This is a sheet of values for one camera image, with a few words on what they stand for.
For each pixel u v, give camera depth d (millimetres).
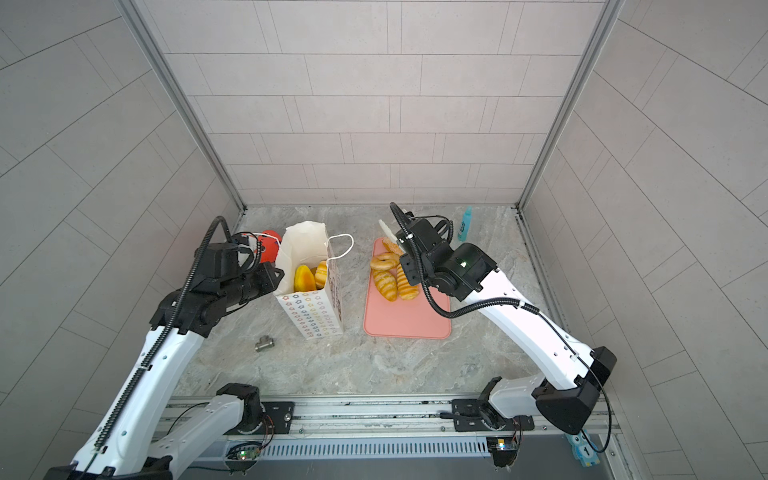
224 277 525
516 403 581
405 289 907
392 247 991
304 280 811
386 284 911
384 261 958
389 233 713
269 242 727
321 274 827
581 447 663
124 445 362
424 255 476
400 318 873
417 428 706
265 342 809
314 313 725
